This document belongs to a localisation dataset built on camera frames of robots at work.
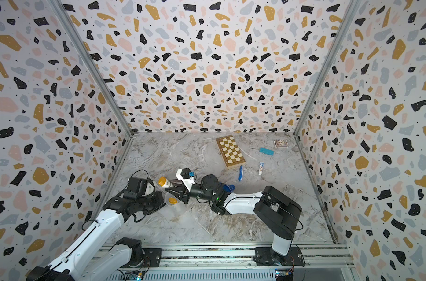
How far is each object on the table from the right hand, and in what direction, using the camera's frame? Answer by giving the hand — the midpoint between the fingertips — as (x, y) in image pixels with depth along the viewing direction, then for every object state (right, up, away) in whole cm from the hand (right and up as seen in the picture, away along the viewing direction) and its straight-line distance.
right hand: (169, 186), depth 70 cm
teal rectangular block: (+48, +14, +43) cm, 66 cm away
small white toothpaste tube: (+44, +5, +35) cm, 57 cm away
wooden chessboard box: (+25, +13, +39) cm, 48 cm away
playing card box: (+60, +18, +47) cm, 78 cm away
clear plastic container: (-2, -8, +9) cm, 13 cm away
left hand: (-3, -9, +11) cm, 14 cm away
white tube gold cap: (-2, +2, -2) cm, 4 cm away
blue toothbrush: (+31, +1, +32) cm, 45 cm away
